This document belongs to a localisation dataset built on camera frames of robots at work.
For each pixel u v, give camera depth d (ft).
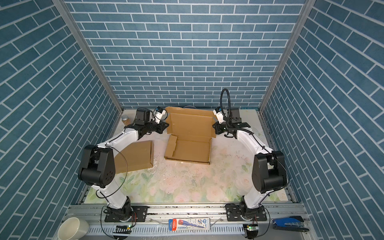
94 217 2.42
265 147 1.64
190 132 3.05
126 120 3.34
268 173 1.51
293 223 2.25
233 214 2.41
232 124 2.27
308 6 2.32
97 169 1.56
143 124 2.41
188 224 2.30
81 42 2.70
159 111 2.68
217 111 2.61
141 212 2.42
